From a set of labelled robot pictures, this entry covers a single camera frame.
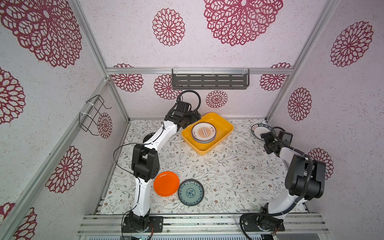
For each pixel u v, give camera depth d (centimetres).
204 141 104
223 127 114
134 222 67
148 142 56
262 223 69
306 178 44
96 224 76
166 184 86
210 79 98
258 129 116
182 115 73
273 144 85
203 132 107
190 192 84
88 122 76
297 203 52
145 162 55
